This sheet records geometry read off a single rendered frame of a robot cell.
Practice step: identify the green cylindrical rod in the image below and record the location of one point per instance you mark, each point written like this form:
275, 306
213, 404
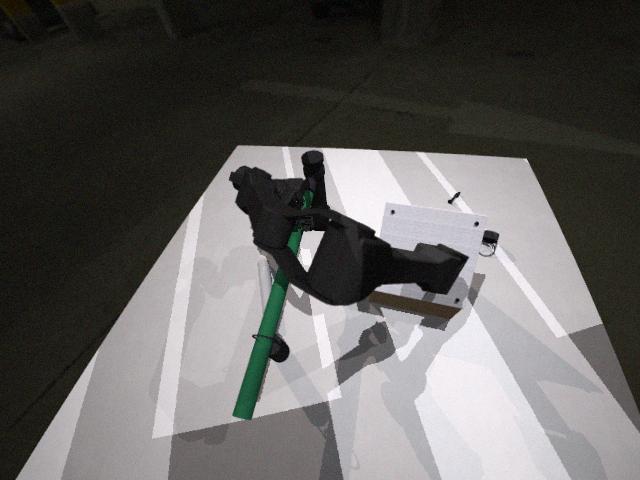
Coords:
250, 388

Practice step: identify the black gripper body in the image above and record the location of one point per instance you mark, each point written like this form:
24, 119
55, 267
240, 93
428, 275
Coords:
317, 222

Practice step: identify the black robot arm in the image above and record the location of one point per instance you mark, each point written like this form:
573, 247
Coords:
350, 262

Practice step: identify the white cylinder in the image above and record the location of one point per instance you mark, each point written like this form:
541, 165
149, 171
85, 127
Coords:
264, 281

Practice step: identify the black post with cap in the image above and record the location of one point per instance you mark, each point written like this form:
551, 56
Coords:
313, 163

